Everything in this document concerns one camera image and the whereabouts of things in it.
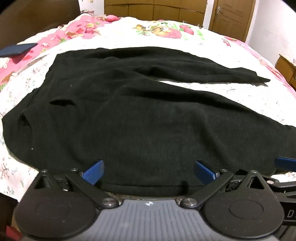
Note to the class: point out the wooden wardrobe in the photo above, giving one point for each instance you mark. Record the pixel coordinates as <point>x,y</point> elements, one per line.
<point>152,9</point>

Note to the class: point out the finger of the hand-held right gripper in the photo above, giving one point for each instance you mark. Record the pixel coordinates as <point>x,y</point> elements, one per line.
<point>285,164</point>

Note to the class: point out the wooden nightstand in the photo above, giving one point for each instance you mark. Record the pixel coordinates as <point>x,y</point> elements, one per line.
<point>288,69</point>

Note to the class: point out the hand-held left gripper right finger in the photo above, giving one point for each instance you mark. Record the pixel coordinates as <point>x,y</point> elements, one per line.
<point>204,171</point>

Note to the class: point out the dark brown headboard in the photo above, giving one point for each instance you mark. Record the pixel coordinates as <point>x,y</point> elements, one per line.
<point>34,18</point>

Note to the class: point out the floral bed sheet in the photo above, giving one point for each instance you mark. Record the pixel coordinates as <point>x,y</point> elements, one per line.
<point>161,37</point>

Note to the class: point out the wooden door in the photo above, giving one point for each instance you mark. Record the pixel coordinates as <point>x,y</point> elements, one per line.
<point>231,18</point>

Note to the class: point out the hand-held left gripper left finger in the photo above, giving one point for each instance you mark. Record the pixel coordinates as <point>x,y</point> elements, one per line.
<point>94,171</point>

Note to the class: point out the dark blue folded cloth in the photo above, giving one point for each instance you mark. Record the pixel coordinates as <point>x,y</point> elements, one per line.
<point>16,49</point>

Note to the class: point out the black pants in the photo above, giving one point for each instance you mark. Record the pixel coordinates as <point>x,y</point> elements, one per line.
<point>138,115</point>

